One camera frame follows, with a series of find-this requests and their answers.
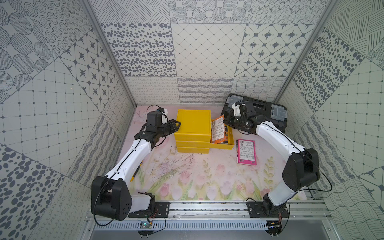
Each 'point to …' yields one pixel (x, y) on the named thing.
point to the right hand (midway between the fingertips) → (223, 122)
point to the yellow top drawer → (223, 145)
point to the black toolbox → (275, 113)
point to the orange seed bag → (218, 132)
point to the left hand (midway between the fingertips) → (178, 123)
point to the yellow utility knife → (136, 171)
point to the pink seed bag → (246, 153)
